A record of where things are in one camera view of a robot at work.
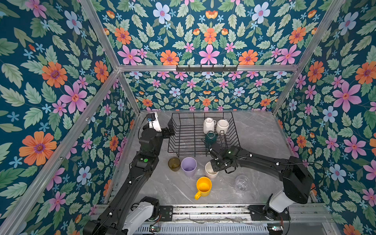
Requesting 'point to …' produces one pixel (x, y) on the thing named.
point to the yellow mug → (203, 186)
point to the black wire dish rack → (196, 132)
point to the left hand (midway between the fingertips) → (164, 119)
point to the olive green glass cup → (174, 163)
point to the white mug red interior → (222, 125)
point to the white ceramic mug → (208, 125)
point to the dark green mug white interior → (210, 137)
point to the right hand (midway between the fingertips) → (217, 163)
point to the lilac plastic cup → (189, 164)
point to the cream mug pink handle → (209, 172)
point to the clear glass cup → (242, 182)
